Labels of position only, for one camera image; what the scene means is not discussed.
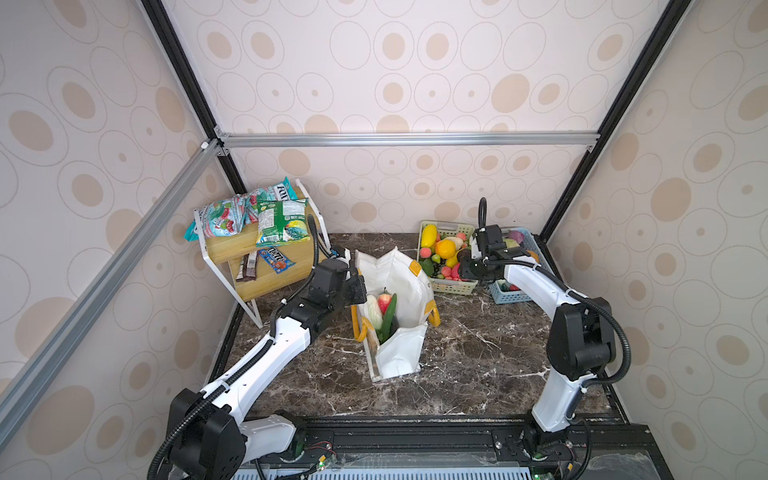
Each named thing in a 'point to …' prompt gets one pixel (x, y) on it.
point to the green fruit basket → (445, 274)
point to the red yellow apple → (384, 300)
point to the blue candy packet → (276, 260)
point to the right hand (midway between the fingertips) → (466, 267)
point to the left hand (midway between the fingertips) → (371, 276)
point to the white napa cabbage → (373, 312)
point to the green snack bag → (282, 221)
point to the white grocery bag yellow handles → (415, 309)
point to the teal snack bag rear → (282, 191)
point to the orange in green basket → (446, 248)
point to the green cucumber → (388, 319)
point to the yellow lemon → (429, 235)
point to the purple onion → (518, 236)
